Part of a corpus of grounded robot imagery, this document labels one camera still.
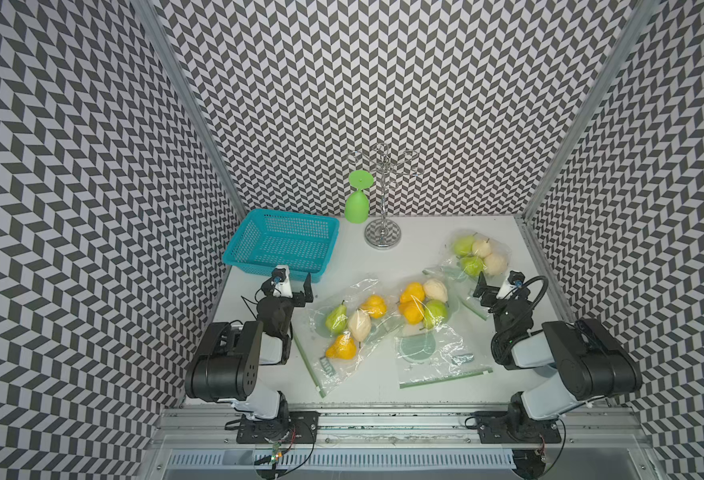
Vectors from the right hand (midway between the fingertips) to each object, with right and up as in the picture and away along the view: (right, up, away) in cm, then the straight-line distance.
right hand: (496, 278), depth 89 cm
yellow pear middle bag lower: (-25, -9, -3) cm, 27 cm away
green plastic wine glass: (-42, +22, 0) cm, 48 cm away
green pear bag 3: (-5, +10, +13) cm, 17 cm away
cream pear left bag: (-41, -12, -7) cm, 43 cm away
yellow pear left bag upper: (-36, -8, -1) cm, 37 cm away
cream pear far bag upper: (0, +9, +10) cm, 13 cm away
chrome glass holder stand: (-33, +14, +23) cm, 42 cm away
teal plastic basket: (-78, +12, +22) cm, 82 cm away
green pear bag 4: (-4, +3, +8) cm, 10 cm away
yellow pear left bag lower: (-46, -18, -8) cm, 50 cm away
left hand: (-61, +1, +1) cm, 61 cm away
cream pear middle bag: (-17, -4, +5) cm, 18 cm away
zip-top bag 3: (-11, +2, +9) cm, 15 cm away
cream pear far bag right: (+4, +4, +9) cm, 10 cm away
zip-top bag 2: (-21, -19, -4) cm, 29 cm away
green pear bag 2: (-48, -11, -6) cm, 49 cm away
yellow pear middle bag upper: (-24, -5, +3) cm, 25 cm away
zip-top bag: (-49, -25, -9) cm, 56 cm away
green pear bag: (-19, -10, -3) cm, 22 cm away
